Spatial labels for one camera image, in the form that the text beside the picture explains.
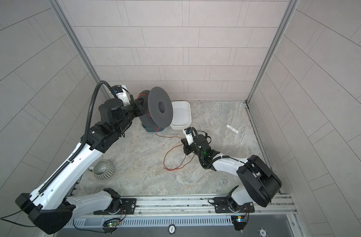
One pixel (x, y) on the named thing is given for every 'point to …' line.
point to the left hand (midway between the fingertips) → (146, 96)
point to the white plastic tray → (181, 117)
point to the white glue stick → (232, 129)
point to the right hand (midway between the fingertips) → (181, 141)
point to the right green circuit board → (239, 221)
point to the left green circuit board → (111, 225)
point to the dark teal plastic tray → (152, 130)
